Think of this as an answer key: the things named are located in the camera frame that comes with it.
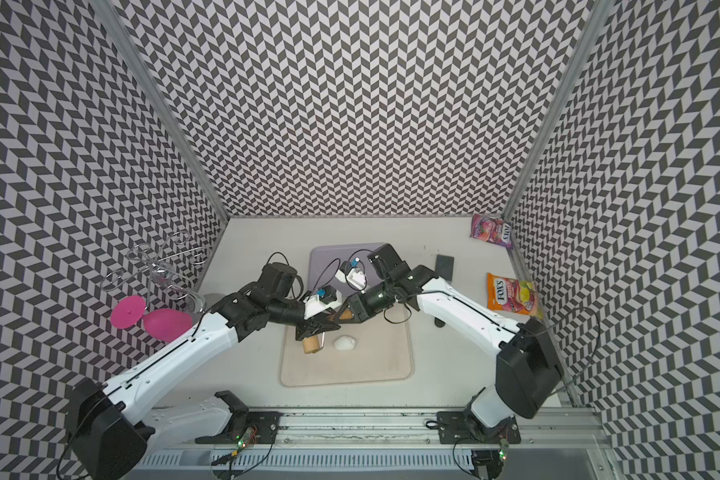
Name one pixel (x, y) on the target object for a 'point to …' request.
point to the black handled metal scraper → (445, 265)
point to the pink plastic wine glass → (166, 325)
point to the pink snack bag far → (493, 230)
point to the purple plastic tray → (325, 260)
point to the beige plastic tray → (383, 351)
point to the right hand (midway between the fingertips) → (342, 324)
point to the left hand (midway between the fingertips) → (334, 322)
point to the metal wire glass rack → (168, 266)
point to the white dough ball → (344, 343)
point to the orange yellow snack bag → (512, 295)
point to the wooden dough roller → (313, 343)
